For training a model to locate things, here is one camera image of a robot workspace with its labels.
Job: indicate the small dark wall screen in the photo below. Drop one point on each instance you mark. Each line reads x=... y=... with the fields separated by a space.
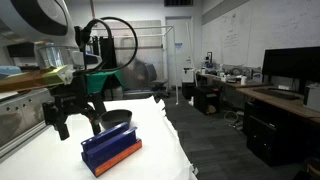
x=20 y=50

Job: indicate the grey divider panel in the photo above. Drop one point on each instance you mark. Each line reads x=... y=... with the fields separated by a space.
x=146 y=43

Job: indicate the long wooden desk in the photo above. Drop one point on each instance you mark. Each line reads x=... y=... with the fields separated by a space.
x=283 y=101

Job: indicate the large black monitor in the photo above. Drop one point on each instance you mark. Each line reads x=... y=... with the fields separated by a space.
x=290 y=65

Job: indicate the small black floor box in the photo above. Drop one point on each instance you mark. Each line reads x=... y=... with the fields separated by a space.
x=187 y=90

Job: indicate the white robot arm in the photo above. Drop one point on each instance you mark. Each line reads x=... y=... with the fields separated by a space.
x=33 y=20

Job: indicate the white pipe frame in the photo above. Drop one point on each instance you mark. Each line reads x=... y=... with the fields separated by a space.
x=174 y=60

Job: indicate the aluminium frame rail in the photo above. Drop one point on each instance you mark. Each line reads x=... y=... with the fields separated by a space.
x=20 y=116

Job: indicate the yellow-brown taped beam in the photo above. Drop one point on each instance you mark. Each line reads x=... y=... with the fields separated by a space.
x=26 y=81

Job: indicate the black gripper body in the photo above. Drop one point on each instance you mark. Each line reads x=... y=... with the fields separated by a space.
x=75 y=96

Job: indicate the black bowl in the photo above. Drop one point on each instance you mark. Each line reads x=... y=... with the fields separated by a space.
x=116 y=119

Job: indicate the grey office chair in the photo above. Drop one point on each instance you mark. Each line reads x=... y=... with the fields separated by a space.
x=156 y=81

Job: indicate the white cup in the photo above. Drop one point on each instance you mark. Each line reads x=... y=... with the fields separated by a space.
x=243 y=80

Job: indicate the white door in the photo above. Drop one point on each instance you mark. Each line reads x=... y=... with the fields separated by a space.
x=178 y=50

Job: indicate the blue rack with orange edge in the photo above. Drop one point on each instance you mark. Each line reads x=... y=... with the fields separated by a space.
x=111 y=148

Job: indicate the black keyboard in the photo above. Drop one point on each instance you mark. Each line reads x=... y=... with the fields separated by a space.
x=276 y=93

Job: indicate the white box device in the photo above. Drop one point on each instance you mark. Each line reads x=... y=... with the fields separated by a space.
x=312 y=98

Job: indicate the white spray bottle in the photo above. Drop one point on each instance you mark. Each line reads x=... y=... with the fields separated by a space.
x=221 y=72

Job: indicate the black ceiling vent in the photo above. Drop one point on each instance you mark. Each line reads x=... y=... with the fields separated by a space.
x=178 y=2

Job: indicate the green cloth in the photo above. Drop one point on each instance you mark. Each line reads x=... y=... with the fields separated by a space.
x=96 y=81

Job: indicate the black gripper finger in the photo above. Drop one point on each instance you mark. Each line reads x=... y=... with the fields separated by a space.
x=95 y=126
x=62 y=130

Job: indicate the wall whiteboard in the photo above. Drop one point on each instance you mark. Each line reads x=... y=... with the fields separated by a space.
x=266 y=26

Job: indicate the white table cloth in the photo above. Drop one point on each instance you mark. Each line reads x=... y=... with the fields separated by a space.
x=160 y=150

